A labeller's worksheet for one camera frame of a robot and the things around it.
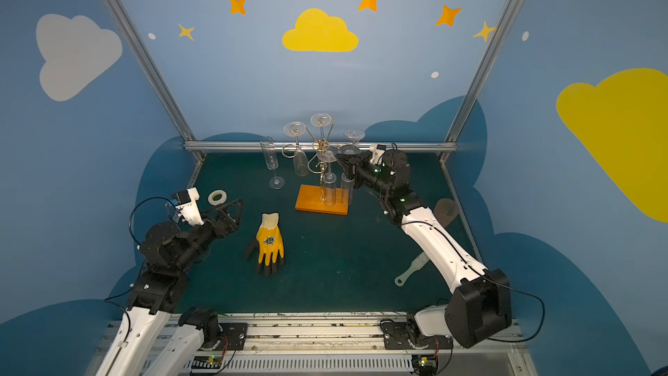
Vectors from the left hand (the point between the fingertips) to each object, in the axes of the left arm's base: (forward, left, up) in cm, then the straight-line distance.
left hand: (233, 200), depth 68 cm
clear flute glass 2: (+13, -25, -6) cm, 29 cm away
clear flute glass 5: (+32, -22, +3) cm, 38 cm away
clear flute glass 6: (+27, -33, +1) cm, 42 cm away
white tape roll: (+19, +20, -29) cm, 40 cm away
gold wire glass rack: (+22, -17, -29) cm, 40 cm away
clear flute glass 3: (+17, -31, +3) cm, 35 cm away
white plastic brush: (-5, -55, -30) cm, 63 cm away
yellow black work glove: (0, -4, -28) cm, 29 cm away
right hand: (+12, -28, +7) cm, 31 cm away
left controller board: (-34, +8, -33) cm, 48 cm away
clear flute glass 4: (+26, -13, +3) cm, 29 cm away
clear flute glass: (+32, -1, -12) cm, 34 cm away
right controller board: (-33, -55, -33) cm, 72 cm away
